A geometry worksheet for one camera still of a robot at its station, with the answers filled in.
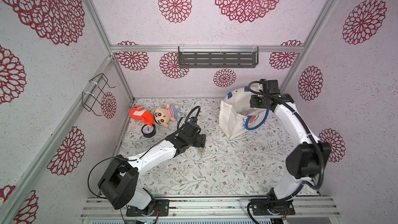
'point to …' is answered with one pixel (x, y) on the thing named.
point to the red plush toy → (139, 113)
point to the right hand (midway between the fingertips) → (255, 98)
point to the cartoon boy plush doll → (162, 116)
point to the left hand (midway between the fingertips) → (199, 137)
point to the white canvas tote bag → (236, 114)
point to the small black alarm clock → (148, 131)
